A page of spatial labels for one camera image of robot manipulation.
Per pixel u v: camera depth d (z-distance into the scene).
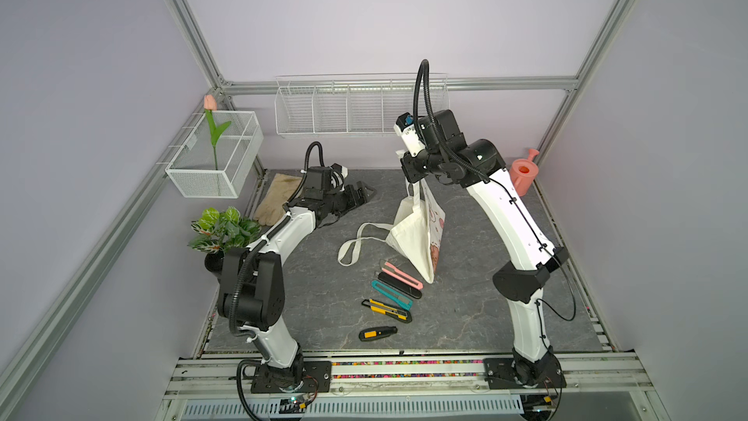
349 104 0.97
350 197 0.79
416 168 0.65
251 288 0.47
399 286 0.89
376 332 0.80
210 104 0.83
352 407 1.57
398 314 0.82
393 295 0.87
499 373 0.73
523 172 1.05
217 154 0.81
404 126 0.62
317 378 0.74
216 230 0.75
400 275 0.91
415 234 0.79
